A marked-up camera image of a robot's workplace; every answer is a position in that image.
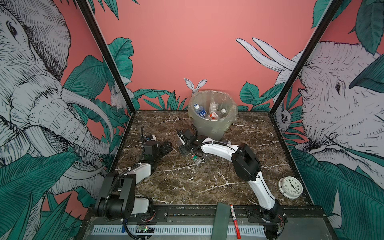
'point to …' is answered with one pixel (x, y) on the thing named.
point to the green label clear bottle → (197, 160)
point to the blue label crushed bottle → (199, 110)
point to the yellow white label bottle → (213, 106)
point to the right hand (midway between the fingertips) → (181, 146)
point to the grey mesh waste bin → (213, 129)
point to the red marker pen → (236, 224)
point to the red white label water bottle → (216, 114)
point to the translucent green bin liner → (209, 129)
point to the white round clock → (290, 187)
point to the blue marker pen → (123, 228)
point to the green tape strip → (221, 224)
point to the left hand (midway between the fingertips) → (167, 142)
